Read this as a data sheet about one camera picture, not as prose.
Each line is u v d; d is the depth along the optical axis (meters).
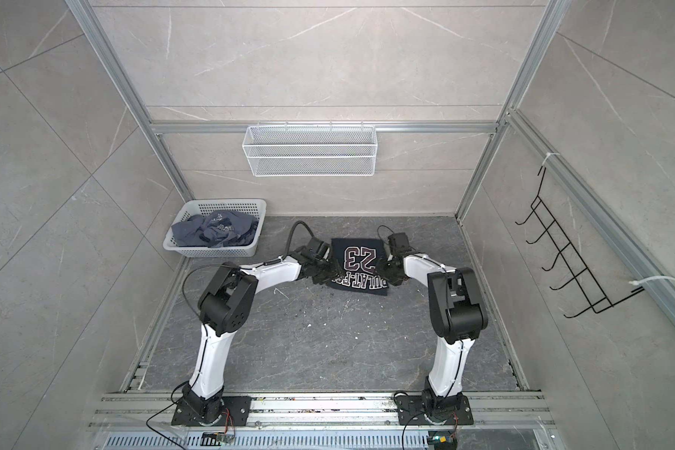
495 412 0.75
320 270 0.86
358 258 1.01
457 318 0.52
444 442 0.70
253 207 1.14
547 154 0.70
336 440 0.70
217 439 0.71
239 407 0.73
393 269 0.76
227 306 0.56
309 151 1.01
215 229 1.07
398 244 0.81
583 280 0.64
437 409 0.64
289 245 0.77
